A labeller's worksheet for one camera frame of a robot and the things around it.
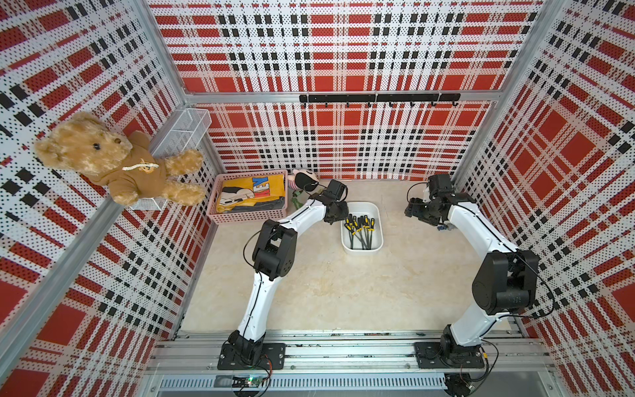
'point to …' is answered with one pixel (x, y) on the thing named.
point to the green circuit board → (249, 381)
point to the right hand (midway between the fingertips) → (417, 211)
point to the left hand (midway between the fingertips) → (346, 213)
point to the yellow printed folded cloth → (245, 191)
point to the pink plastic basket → (266, 209)
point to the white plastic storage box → (374, 210)
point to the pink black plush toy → (306, 179)
